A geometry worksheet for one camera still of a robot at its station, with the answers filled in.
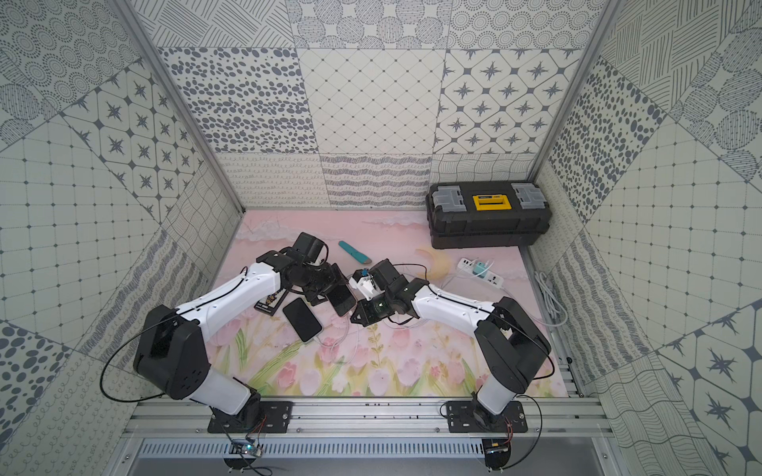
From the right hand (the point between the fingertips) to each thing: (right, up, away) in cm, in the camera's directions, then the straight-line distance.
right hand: (356, 319), depth 82 cm
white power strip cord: (+63, +2, +14) cm, 64 cm away
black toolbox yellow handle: (+42, +31, +15) cm, 54 cm away
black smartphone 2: (-18, -3, +9) cm, 21 cm away
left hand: (-5, +11, +4) cm, 13 cm away
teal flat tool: (-4, +17, +25) cm, 31 cm away
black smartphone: (-6, +4, +9) cm, 12 cm away
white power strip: (+39, +12, +15) cm, 44 cm away
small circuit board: (-26, -28, -10) cm, 40 cm away
